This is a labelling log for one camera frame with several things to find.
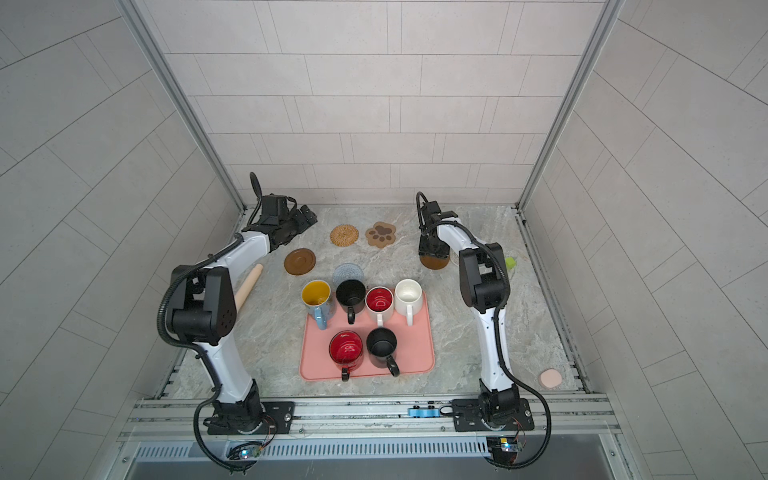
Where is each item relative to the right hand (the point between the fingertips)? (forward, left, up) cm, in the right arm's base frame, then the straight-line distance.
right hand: (428, 251), depth 105 cm
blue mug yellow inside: (-20, +35, +9) cm, 41 cm away
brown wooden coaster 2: (-5, -1, 0) cm, 5 cm away
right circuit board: (-57, -10, -1) cm, 58 cm away
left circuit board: (-54, +47, +5) cm, 72 cm away
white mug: (-18, +9, +2) cm, 20 cm away
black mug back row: (-18, +26, +5) cm, 32 cm away
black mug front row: (-33, +17, +3) cm, 37 cm away
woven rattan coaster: (+8, +30, +2) cm, 31 cm away
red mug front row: (-33, +27, +2) cm, 43 cm away
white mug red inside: (-20, +18, +3) cm, 27 cm away
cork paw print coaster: (+7, +16, +2) cm, 18 cm away
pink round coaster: (-44, -26, +1) cm, 51 cm away
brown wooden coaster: (-3, +44, +3) cm, 45 cm away
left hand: (+7, +38, +16) cm, 42 cm away
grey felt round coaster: (-8, +28, +3) cm, 29 cm away
